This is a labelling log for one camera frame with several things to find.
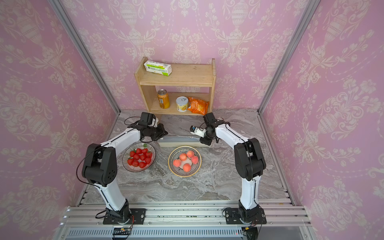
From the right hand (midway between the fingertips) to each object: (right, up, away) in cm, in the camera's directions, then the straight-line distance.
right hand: (205, 137), depth 96 cm
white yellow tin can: (-14, +21, -8) cm, 26 cm away
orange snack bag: (-5, +19, -9) cm, 21 cm away
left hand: (-23, +3, -3) cm, 23 cm away
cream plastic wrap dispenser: (-15, -3, -1) cm, 16 cm away
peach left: (-17, -14, -8) cm, 24 cm away
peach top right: (-10, -10, -5) cm, 14 cm away
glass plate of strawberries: (-42, -12, -4) cm, 43 cm away
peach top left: (-14, -12, -4) cm, 19 cm away
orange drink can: (-25, +23, -10) cm, 35 cm away
